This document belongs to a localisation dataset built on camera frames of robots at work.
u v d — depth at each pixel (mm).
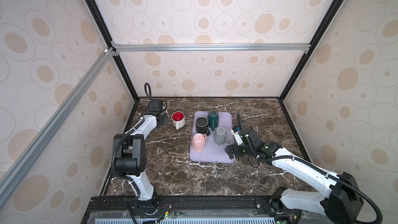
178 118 1029
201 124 924
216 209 733
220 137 900
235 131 729
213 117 972
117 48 901
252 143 603
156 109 747
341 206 392
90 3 727
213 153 921
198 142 853
